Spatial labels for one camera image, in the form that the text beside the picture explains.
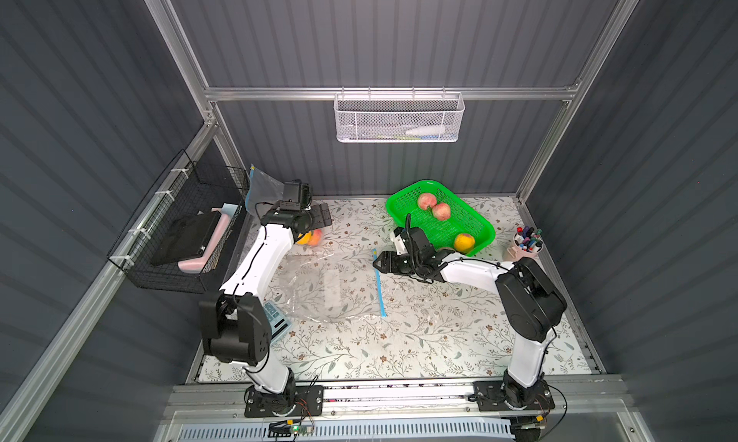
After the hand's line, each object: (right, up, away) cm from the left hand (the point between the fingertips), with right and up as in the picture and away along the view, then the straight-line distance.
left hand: (317, 216), depth 86 cm
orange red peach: (-4, -7, +15) cm, 17 cm away
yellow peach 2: (+49, -9, +13) cm, 51 cm away
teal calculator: (-11, -32, -2) cm, 34 cm away
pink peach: (+43, +2, +22) cm, 48 cm away
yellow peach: (-6, -8, +9) cm, 13 cm away
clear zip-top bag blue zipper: (-23, +11, +17) cm, 31 cm away
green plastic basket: (+51, -1, +22) cm, 56 cm away
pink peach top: (+38, +7, +25) cm, 46 cm away
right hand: (+19, -16, +4) cm, 25 cm away
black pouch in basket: (-28, -6, -18) cm, 34 cm away
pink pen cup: (+66, -9, +5) cm, 67 cm away
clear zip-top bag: (+4, -23, +10) cm, 26 cm away
